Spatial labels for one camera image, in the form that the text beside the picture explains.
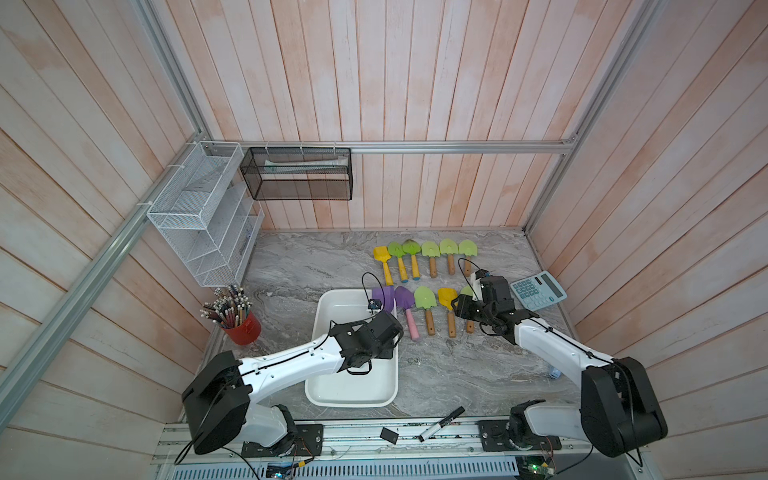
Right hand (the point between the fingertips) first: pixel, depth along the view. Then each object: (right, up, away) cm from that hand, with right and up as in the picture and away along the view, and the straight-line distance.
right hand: (457, 301), depth 91 cm
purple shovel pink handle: (-22, +1, -5) cm, 23 cm away
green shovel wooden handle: (-4, +17, +24) cm, 29 cm away
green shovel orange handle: (-11, +18, +23) cm, 31 cm away
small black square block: (-22, -32, -16) cm, 42 cm away
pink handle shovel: (-15, -1, +7) cm, 17 cm away
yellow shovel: (-2, 0, +6) cm, 7 cm away
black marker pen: (-4, -28, -13) cm, 31 cm away
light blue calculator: (+31, +2, +9) cm, 32 cm away
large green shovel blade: (-8, 0, +9) cm, 12 cm away
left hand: (-23, -11, -9) cm, 28 cm away
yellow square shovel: (-23, +15, +20) cm, 34 cm away
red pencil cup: (-63, -8, -6) cm, 64 cm away
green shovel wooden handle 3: (+11, +17, +24) cm, 31 cm away
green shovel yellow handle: (-18, +17, +21) cm, 32 cm away
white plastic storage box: (-25, -22, -11) cm, 35 cm away
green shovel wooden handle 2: (+3, +18, +24) cm, 30 cm away
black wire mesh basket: (-53, +44, +13) cm, 70 cm away
